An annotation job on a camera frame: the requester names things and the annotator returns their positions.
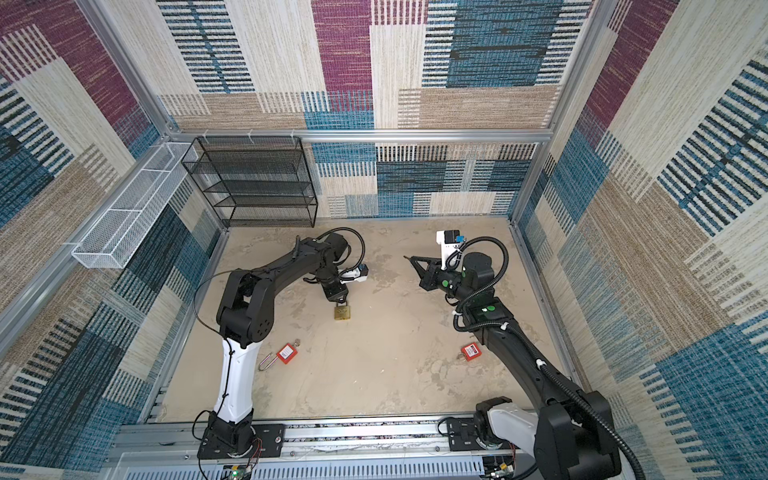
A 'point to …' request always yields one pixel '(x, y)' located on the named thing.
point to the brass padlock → (342, 312)
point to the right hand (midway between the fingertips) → (411, 263)
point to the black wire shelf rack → (255, 181)
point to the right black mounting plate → (462, 434)
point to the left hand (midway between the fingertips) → (340, 290)
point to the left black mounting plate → (268, 437)
